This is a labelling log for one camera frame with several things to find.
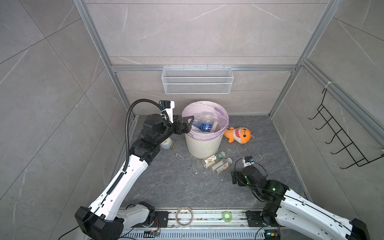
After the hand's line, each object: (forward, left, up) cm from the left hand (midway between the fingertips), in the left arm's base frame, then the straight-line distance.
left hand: (186, 113), depth 66 cm
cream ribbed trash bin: (-4, -9, -18) cm, 20 cm away
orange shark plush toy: (+10, -36, -32) cm, 49 cm away
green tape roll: (-35, -20, -40) cm, 57 cm away
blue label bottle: (+16, -11, -24) cm, 31 cm away
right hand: (-15, -28, -31) cm, 45 cm away
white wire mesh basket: (+42, -7, -10) cm, 44 cm away
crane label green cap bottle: (-5, -15, -35) cm, 39 cm away
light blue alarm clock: (+8, +14, -36) cm, 40 cm away
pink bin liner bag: (+11, -20, -16) cm, 28 cm away
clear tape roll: (-31, +4, -39) cm, 50 cm away
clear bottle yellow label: (-10, -21, -35) cm, 42 cm away
